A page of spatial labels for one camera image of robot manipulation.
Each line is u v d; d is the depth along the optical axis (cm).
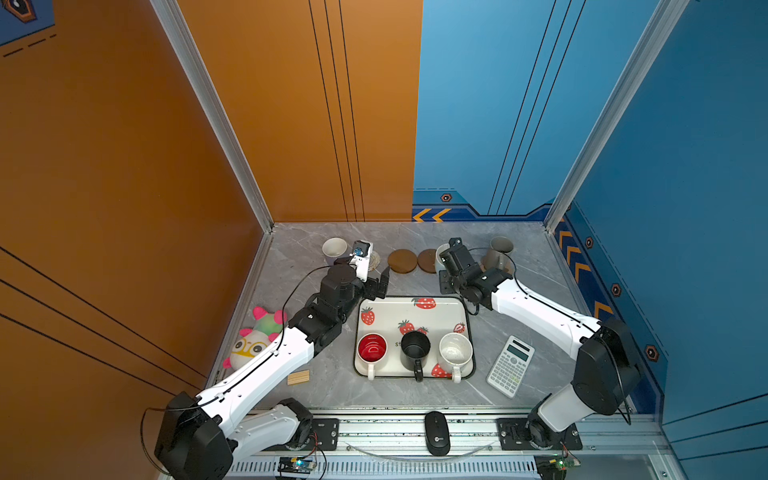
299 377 81
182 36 72
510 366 83
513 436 73
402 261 109
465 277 64
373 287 68
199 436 38
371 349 85
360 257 63
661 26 71
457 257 65
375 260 109
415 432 76
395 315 95
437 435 71
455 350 87
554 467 71
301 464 71
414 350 85
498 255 99
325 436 73
